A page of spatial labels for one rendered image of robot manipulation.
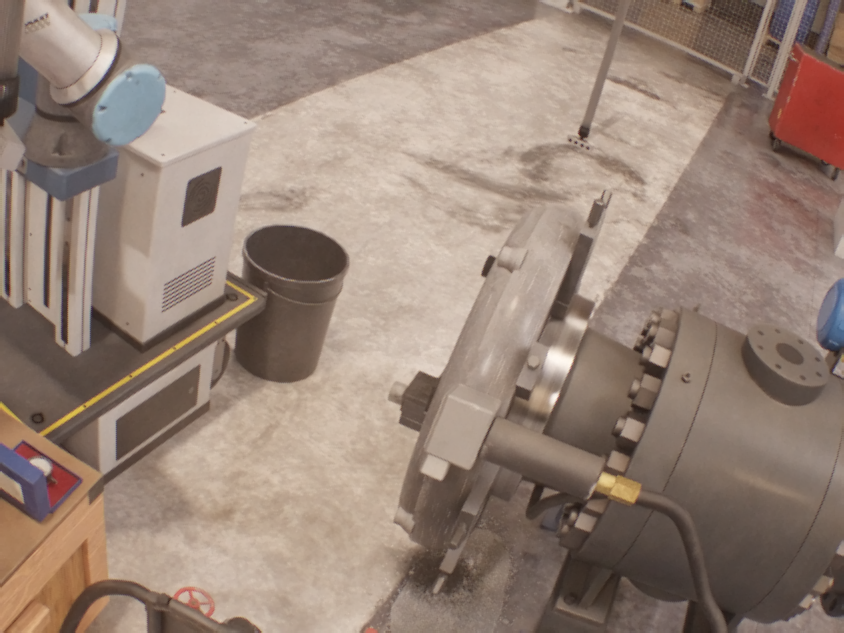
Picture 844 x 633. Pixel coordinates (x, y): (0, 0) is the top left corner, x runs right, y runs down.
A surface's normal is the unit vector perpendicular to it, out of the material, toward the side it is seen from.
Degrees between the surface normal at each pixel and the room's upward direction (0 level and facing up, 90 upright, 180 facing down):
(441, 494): 91
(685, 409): 40
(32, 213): 90
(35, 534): 0
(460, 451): 67
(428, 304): 0
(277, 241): 87
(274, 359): 93
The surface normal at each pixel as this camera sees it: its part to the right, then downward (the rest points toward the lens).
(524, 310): -0.02, -0.39
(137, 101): 0.72, 0.55
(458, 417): -0.21, 0.09
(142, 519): 0.25, -0.82
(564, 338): 0.10, -0.58
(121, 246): -0.48, 0.37
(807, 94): -0.27, 0.46
